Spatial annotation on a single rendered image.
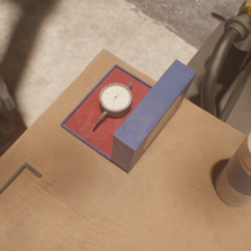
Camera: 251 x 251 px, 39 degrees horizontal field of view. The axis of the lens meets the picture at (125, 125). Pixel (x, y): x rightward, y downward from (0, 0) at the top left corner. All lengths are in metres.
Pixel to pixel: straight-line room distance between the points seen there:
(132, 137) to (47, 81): 0.81
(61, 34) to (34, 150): 0.81
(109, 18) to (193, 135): 0.86
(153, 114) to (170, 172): 0.13
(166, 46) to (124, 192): 0.83
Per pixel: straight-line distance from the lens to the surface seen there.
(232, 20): 0.83
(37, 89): 1.26
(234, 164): 0.50
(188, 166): 0.61
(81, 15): 1.43
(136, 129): 0.50
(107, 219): 0.58
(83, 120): 0.64
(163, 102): 0.52
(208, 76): 0.78
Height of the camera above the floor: 1.04
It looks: 64 degrees down
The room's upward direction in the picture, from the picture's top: straight up
